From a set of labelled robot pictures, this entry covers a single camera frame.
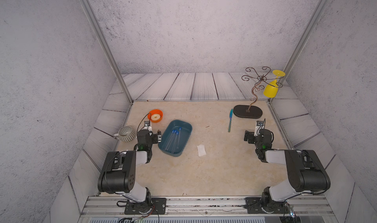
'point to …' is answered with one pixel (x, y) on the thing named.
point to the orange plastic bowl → (153, 111)
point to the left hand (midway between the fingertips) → (153, 130)
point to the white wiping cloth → (201, 150)
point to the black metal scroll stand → (252, 112)
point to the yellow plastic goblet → (271, 90)
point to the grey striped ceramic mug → (125, 134)
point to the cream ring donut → (155, 117)
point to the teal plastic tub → (175, 137)
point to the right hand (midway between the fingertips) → (255, 130)
